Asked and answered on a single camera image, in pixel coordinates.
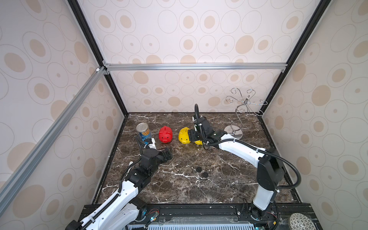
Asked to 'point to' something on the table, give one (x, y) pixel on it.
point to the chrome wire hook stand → (244, 106)
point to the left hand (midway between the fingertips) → (170, 148)
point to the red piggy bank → (166, 134)
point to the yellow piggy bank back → (183, 135)
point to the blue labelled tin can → (143, 129)
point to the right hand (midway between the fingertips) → (198, 129)
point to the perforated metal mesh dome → (299, 221)
